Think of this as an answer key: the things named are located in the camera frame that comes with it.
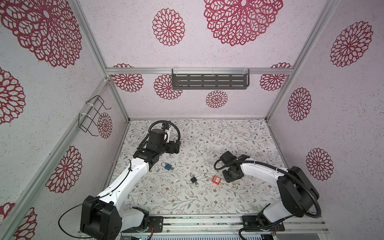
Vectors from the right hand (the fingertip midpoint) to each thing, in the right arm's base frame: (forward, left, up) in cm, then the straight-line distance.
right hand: (229, 175), depth 89 cm
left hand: (+9, +33, +18) cm, 39 cm away
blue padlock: (+5, +37, 0) cm, 38 cm away
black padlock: (-2, +21, -1) cm, 21 cm away
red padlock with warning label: (-3, +7, 0) cm, 8 cm away
